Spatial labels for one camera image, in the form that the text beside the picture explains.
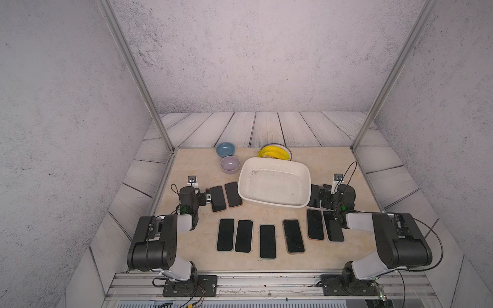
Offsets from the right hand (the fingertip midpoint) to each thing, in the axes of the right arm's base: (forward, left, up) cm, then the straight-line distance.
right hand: (333, 186), depth 94 cm
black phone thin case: (-5, +9, -5) cm, 11 cm away
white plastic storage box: (+7, +22, -7) cm, 25 cm away
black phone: (-1, +58, -9) cm, 58 cm away
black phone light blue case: (-23, +51, -5) cm, 56 cm away
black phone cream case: (-16, +10, -8) cm, 21 cm away
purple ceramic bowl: (+17, +52, -3) cm, 55 cm away
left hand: (-1, +65, +1) cm, 65 cm away
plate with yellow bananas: (+27, +26, -3) cm, 38 cm away
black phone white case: (-23, +43, -5) cm, 49 cm away
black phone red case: (-5, +48, -3) cm, 49 cm away
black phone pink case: (-21, +21, -8) cm, 31 cm away
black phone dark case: (-24, +32, -7) cm, 41 cm away
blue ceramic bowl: (+30, +56, -4) cm, 64 cm away
